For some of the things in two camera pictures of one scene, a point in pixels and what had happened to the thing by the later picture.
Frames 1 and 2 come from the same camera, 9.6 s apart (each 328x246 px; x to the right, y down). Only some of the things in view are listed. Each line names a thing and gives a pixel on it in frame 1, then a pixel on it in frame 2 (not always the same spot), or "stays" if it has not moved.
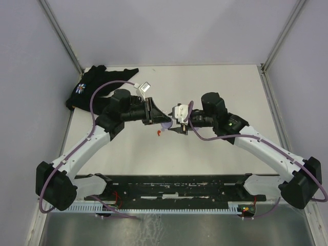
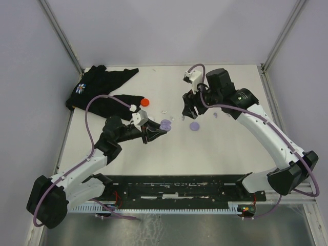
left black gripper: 152,114 -> 148,131
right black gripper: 183,129 -> 190,100
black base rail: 178,187 stays
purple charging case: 166,125 stays
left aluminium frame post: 48,12 stays
